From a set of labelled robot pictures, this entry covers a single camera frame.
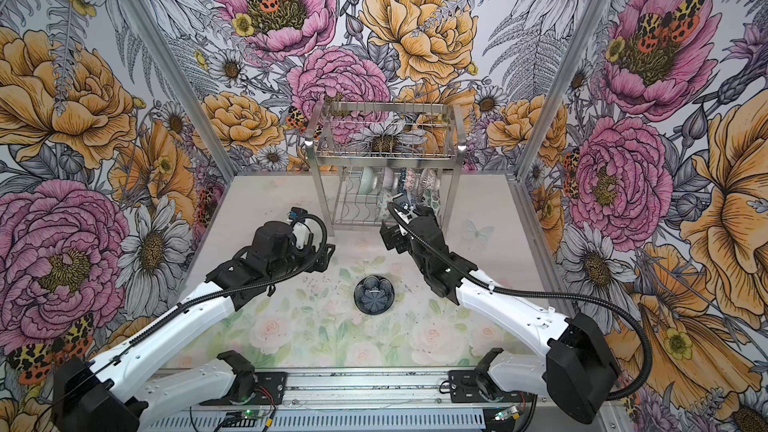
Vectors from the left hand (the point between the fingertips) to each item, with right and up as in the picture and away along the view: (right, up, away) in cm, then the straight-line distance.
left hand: (317, 253), depth 80 cm
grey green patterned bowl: (+18, +22, +26) cm, 38 cm away
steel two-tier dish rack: (+11, +32, +40) cm, 52 cm away
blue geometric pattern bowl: (+26, +21, +25) cm, 42 cm away
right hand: (+22, +8, 0) cm, 24 cm away
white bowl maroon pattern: (+33, +22, +25) cm, 47 cm away
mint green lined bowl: (+11, +21, +26) cm, 35 cm away
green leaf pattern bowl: (+32, +15, +17) cm, 39 cm away
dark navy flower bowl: (+14, -14, +10) cm, 22 cm away
